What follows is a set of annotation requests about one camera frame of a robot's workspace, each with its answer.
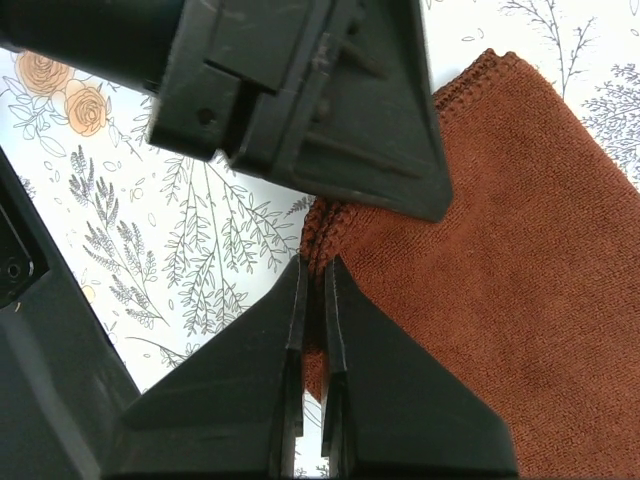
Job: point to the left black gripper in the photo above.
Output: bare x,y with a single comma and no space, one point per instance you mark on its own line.
223,74

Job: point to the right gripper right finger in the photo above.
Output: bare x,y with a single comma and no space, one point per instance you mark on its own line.
391,410

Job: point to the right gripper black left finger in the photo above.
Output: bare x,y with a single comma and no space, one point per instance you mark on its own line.
234,408

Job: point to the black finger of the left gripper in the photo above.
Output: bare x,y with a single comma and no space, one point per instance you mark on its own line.
353,119

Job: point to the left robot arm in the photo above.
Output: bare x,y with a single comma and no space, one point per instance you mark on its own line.
65,388

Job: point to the floral table mat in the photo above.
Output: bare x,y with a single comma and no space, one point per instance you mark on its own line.
169,250

